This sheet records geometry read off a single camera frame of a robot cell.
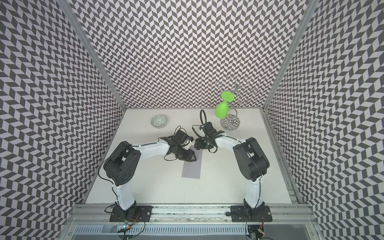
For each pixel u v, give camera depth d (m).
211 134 0.76
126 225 0.66
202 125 0.77
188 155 0.81
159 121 1.09
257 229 0.69
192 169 0.87
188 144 0.79
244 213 0.66
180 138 0.76
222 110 0.88
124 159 0.55
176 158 0.85
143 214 0.72
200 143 0.85
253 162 0.50
